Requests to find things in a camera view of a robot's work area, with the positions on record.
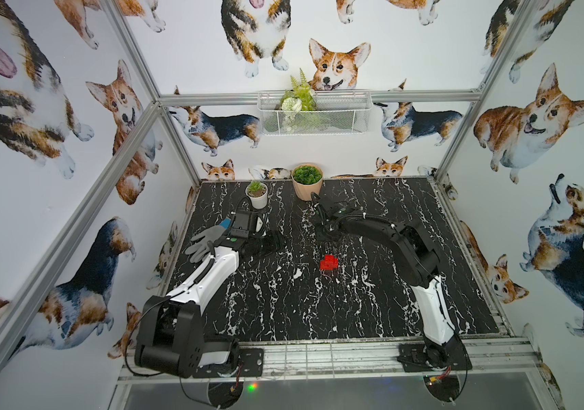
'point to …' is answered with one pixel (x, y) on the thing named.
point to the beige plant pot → (306, 178)
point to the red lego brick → (329, 263)
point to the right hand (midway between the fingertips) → (317, 235)
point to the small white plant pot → (258, 193)
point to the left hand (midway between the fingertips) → (287, 239)
